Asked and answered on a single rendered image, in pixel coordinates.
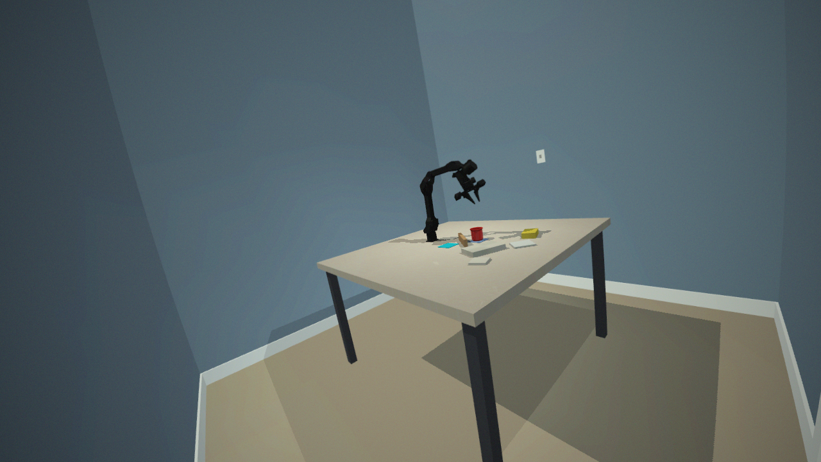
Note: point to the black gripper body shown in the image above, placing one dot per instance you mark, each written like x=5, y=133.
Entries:
x=479, y=184

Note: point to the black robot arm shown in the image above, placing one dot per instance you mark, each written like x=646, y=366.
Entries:
x=426, y=187

